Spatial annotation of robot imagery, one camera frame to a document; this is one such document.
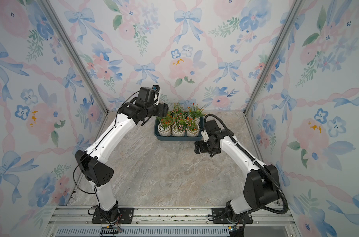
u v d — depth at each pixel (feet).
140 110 1.83
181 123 3.03
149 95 1.95
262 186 1.40
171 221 2.41
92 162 1.46
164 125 3.12
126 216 2.43
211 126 2.19
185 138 3.50
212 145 2.05
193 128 3.11
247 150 1.62
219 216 2.45
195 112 3.39
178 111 3.29
